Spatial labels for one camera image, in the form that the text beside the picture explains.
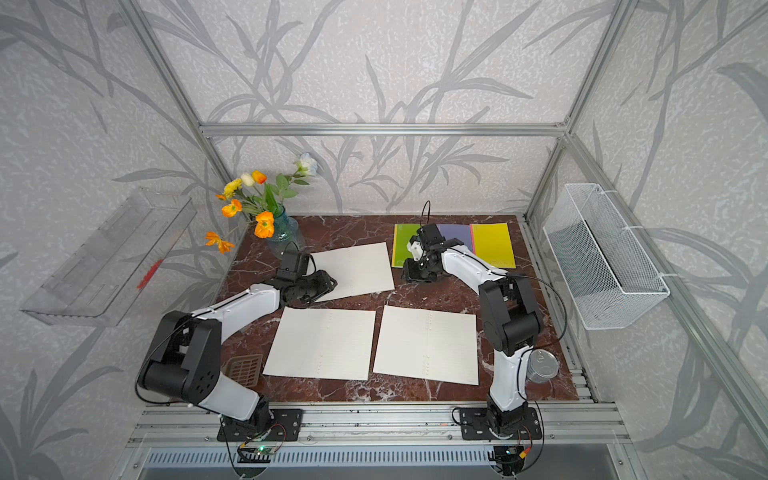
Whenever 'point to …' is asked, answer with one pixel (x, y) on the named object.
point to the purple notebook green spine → (462, 232)
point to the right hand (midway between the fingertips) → (405, 276)
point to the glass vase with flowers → (262, 202)
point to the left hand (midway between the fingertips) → (334, 283)
